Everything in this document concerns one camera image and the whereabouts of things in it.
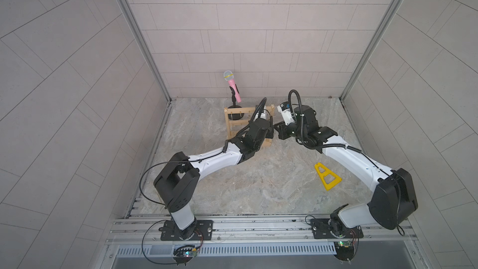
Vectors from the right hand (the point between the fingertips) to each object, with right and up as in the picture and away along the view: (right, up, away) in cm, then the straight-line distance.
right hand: (273, 125), depth 82 cm
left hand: (0, +3, +2) cm, 3 cm away
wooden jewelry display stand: (-20, +6, -4) cm, 21 cm away
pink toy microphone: (-21, +24, +10) cm, 33 cm away
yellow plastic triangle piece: (+26, -22, +3) cm, 34 cm away
